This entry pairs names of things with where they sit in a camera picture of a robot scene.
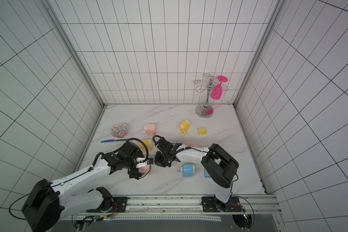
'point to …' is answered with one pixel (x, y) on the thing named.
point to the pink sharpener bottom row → (144, 169)
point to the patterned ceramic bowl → (120, 130)
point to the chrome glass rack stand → (213, 86)
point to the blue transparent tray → (206, 174)
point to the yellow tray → (202, 131)
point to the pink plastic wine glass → (216, 93)
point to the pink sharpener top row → (150, 129)
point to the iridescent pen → (113, 140)
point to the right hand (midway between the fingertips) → (154, 159)
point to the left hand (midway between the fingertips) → (138, 164)
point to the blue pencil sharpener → (188, 170)
